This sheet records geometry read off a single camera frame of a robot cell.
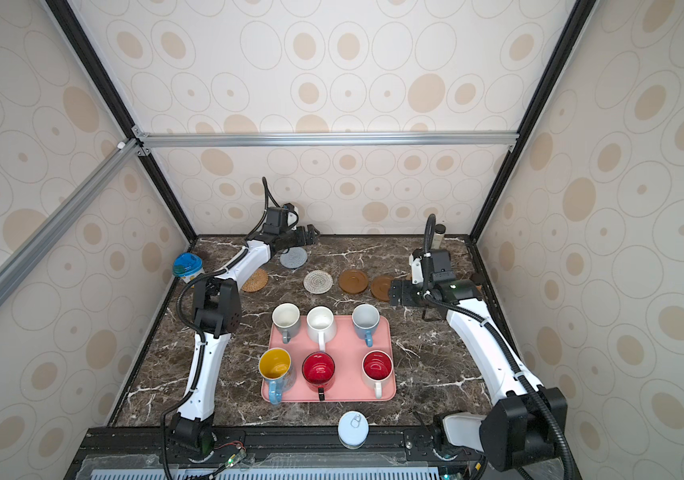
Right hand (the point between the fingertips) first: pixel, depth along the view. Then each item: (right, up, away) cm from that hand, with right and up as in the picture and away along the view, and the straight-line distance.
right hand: (406, 291), depth 82 cm
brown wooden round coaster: (-14, +1, +24) cm, 28 cm away
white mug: (-25, -12, +12) cm, 30 cm away
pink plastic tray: (-17, -23, +3) cm, 29 cm away
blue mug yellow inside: (-37, -21, +1) cm, 42 cm away
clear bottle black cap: (+18, +19, +28) cm, 38 cm away
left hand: (-27, +21, +21) cm, 40 cm away
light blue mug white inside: (-11, -10, +10) cm, 18 cm away
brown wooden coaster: (-5, -1, +21) cm, 22 cm away
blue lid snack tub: (-69, +7, +15) cm, 71 cm away
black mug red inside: (-25, -23, +3) cm, 34 cm away
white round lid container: (-15, -32, -11) cm, 37 cm away
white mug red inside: (-8, -22, +3) cm, 24 cm away
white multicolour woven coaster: (-27, +1, +24) cm, 36 cm away
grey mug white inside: (-35, -9, +9) cm, 38 cm away
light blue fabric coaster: (-36, +10, +30) cm, 48 cm away
